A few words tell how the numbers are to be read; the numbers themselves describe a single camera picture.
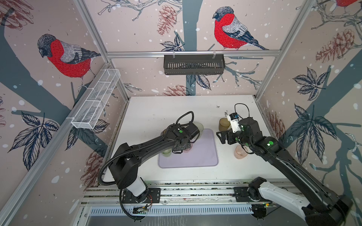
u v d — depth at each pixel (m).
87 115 0.71
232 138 0.64
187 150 0.86
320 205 0.39
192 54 0.93
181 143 0.57
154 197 0.73
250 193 0.67
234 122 0.66
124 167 0.42
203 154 0.91
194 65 1.06
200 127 0.90
